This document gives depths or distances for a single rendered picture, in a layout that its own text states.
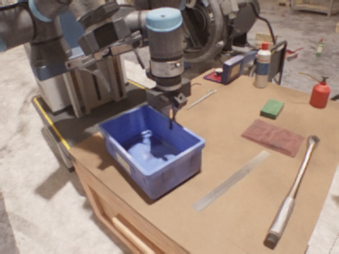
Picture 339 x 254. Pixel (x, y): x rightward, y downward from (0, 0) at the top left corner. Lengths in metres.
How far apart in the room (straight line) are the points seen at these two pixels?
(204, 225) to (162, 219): 0.11
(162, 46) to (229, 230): 0.48
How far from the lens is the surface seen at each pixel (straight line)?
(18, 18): 0.98
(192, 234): 0.60
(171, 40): 0.60
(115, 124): 0.80
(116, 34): 0.64
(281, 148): 0.84
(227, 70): 1.22
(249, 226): 0.63
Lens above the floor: 0.99
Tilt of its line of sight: 35 degrees down
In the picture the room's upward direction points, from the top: 5 degrees counter-clockwise
